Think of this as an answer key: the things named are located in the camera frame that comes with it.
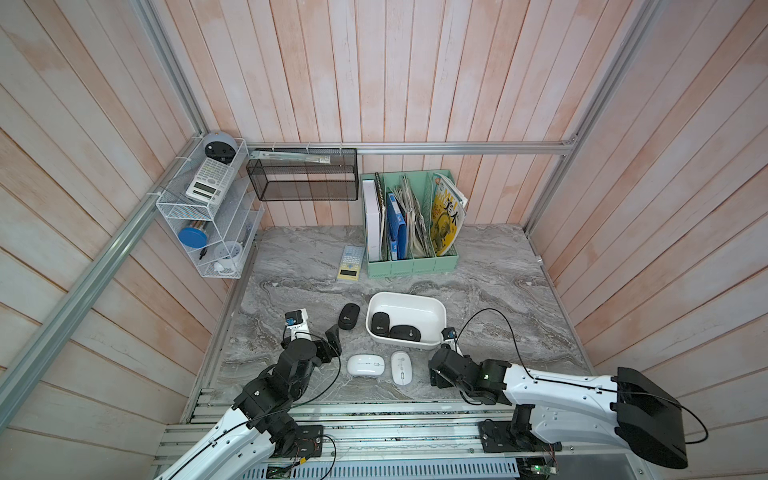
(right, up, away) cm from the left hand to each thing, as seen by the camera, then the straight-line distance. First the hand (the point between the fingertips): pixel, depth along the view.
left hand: (323, 332), depth 78 cm
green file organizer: (+30, +47, +28) cm, 63 cm away
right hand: (+32, -11, +7) cm, 34 cm away
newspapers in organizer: (+28, +26, +24) cm, 45 cm away
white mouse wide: (+11, -11, +6) cm, 16 cm away
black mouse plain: (+5, +1, +16) cm, 17 cm away
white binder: (+13, +36, +13) cm, 40 cm away
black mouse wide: (+23, -3, +12) cm, 26 cm away
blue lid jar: (-34, +25, -1) cm, 42 cm away
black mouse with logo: (+15, -1, +13) cm, 20 cm away
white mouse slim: (+21, -12, +5) cm, 25 cm away
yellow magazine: (+39, +38, +23) cm, 59 cm away
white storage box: (+23, 0, +15) cm, 28 cm away
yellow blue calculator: (+4, +16, +29) cm, 34 cm away
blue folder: (+21, +30, +16) cm, 39 cm away
